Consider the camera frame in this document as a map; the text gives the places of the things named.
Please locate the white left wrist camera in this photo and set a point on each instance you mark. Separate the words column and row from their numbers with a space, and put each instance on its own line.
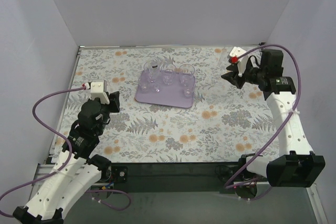
column 98, row 91

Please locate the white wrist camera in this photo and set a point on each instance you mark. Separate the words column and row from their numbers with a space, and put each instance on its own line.
column 238, row 56
column 98, row 91

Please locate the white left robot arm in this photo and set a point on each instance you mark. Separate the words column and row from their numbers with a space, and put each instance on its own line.
column 76, row 170

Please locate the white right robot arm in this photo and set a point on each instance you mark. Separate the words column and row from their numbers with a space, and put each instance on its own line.
column 287, row 159

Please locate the clear stemmed glass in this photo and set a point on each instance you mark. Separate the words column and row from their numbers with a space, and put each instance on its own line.
column 154, row 69

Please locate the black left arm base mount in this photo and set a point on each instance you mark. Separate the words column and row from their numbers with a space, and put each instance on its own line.
column 115, row 174

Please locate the lilac rectangular plastic tray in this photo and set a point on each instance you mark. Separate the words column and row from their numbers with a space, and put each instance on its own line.
column 170, row 95

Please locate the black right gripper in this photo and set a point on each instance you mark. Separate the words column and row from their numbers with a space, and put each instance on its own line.
column 242, row 77

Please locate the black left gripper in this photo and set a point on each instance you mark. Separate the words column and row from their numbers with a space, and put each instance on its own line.
column 113, row 102

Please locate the clear wine glass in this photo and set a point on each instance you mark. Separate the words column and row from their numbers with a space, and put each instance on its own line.
column 156, row 87

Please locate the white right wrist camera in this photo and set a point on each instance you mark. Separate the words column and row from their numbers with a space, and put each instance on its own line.
column 238, row 56

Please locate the floral patterned table mat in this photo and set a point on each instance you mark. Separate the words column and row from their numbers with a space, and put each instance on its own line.
column 223, row 123

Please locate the tall clear glass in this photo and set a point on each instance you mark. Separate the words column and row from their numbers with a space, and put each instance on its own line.
column 224, row 56

